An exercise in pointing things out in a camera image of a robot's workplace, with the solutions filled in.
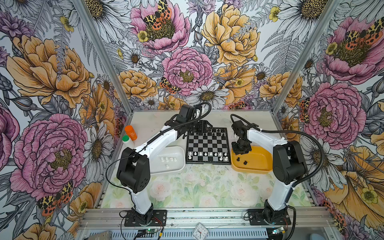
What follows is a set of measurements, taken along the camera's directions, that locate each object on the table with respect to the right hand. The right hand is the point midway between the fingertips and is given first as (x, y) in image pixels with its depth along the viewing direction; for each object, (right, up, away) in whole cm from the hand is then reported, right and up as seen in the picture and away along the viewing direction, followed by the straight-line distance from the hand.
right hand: (239, 156), depth 91 cm
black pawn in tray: (+3, -4, +1) cm, 5 cm away
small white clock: (-24, -30, -22) cm, 44 cm away
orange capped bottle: (-69, +14, +9) cm, 71 cm away
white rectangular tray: (-42, -2, +1) cm, 42 cm away
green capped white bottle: (-68, +8, +2) cm, 69 cm away
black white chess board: (-17, +4, +8) cm, 19 cm away
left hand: (-20, +16, -7) cm, 26 cm away
